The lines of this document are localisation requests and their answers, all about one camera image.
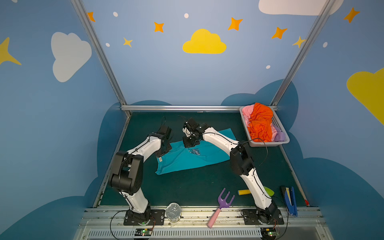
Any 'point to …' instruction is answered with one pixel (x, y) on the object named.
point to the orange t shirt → (260, 123)
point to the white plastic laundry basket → (252, 143)
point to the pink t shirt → (247, 110)
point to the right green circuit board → (268, 233)
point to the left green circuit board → (143, 232)
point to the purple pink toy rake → (223, 203)
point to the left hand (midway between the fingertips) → (167, 150)
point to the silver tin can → (173, 211)
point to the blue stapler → (291, 200)
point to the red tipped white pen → (306, 201)
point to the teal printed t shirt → (180, 158)
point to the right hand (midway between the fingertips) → (185, 144)
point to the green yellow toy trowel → (269, 191)
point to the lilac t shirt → (280, 136)
